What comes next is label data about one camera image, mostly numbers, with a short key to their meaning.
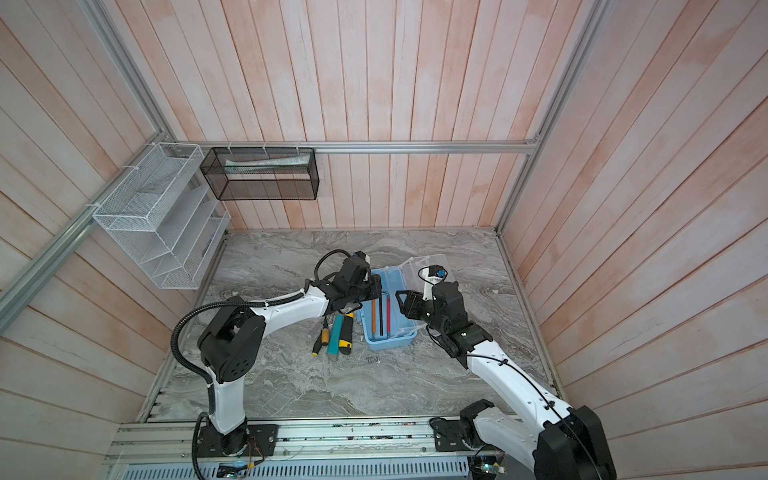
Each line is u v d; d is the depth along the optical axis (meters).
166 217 0.73
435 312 0.67
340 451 0.73
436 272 0.72
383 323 0.90
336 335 0.90
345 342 0.89
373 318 0.95
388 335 0.90
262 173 1.04
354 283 0.74
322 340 0.88
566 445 0.39
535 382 0.47
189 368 0.49
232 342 0.50
